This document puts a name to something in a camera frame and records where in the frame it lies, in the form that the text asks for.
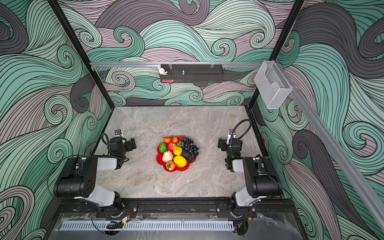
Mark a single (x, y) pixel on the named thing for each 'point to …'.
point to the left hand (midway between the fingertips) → (125, 138)
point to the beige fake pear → (167, 156)
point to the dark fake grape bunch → (188, 144)
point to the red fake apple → (171, 146)
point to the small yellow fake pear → (178, 151)
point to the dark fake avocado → (186, 153)
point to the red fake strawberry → (170, 165)
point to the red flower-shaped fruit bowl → (159, 155)
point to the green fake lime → (163, 147)
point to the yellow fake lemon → (180, 161)
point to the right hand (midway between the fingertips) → (229, 137)
